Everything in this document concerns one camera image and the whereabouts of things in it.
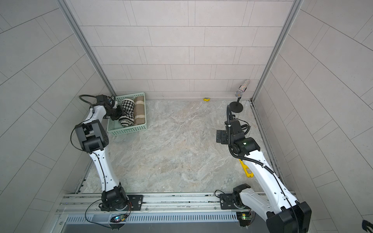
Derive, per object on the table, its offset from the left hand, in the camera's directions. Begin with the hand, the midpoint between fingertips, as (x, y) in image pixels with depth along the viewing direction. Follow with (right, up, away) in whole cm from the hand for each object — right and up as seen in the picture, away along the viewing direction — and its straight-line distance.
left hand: (128, 109), depth 104 cm
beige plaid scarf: (+9, -1, -2) cm, 9 cm away
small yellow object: (+58, +8, +13) cm, 60 cm away
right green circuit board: (+72, -52, -37) cm, 96 cm away
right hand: (+65, -13, -25) cm, 71 cm away
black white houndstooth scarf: (+4, -6, -9) cm, 12 cm away
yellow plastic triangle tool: (+77, -33, -22) cm, 87 cm away
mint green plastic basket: (-6, -13, -7) cm, 16 cm away
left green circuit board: (+14, -50, -39) cm, 65 cm away
